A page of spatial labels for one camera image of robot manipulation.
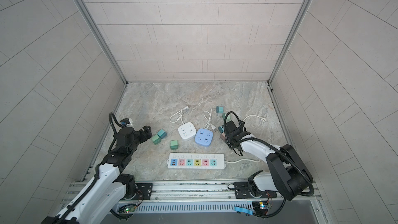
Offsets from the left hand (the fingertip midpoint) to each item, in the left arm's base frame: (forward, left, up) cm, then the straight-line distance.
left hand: (148, 126), depth 84 cm
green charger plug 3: (-1, -42, +13) cm, 44 cm away
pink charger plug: (-3, -41, -7) cm, 42 cm away
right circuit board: (-35, -56, -8) cm, 67 cm away
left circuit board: (-36, 0, -5) cm, 36 cm away
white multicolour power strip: (-16, -27, -7) cm, 32 cm away
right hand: (-3, -46, -11) cm, 47 cm away
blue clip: (-36, -48, -6) cm, 60 cm away
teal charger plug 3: (+2, -40, -7) cm, 41 cm away
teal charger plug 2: (+16, -40, -7) cm, 44 cm away
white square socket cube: (0, -21, -7) cm, 22 cm away
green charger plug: (-5, -4, -6) cm, 9 cm away
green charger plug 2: (-7, -14, -7) cm, 17 cm away
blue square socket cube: (-3, -30, -7) cm, 31 cm away
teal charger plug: (-2, -7, -6) cm, 9 cm away
